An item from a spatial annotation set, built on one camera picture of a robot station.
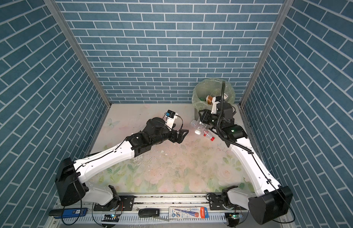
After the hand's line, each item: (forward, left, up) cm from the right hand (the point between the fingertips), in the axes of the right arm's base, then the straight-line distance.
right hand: (199, 110), depth 74 cm
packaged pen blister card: (-42, +3, -31) cm, 52 cm away
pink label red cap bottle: (+5, -7, -28) cm, 30 cm away
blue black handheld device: (-48, +60, -25) cm, 81 cm away
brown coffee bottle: (+22, -8, -12) cm, 26 cm away
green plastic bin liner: (+32, -10, -9) cm, 34 cm away
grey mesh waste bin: (+17, +1, -23) cm, 28 cm away
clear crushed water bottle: (-7, 0, -4) cm, 9 cm away
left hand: (-8, +8, -6) cm, 13 cm away
